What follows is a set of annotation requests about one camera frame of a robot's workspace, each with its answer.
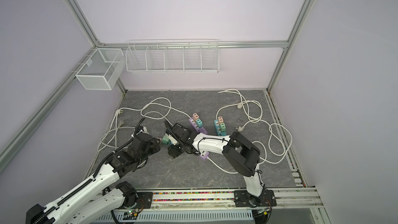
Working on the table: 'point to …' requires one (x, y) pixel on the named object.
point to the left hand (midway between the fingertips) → (158, 143)
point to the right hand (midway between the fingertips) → (172, 152)
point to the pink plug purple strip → (195, 116)
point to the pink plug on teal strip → (221, 120)
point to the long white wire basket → (175, 57)
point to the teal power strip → (219, 132)
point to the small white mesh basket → (100, 71)
